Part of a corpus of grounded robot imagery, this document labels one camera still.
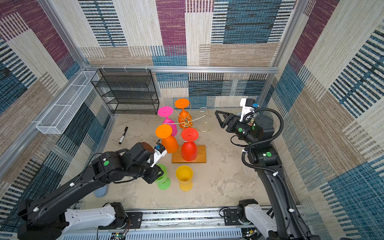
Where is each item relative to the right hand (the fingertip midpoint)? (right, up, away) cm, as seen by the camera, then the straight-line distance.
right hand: (218, 116), depth 63 cm
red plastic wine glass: (-12, -14, +8) cm, 21 cm away
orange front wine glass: (-22, -12, +8) cm, 26 cm away
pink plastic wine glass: (-24, +3, +11) cm, 26 cm away
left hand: (-24, -23, +3) cm, 34 cm away
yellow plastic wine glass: (-15, -30, +16) cm, 37 cm away
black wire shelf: (-58, +20, +46) cm, 77 cm away
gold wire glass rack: (-14, -2, +9) cm, 16 cm away
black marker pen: (-59, -11, +42) cm, 73 cm away
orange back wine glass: (-15, +7, +15) cm, 22 cm away
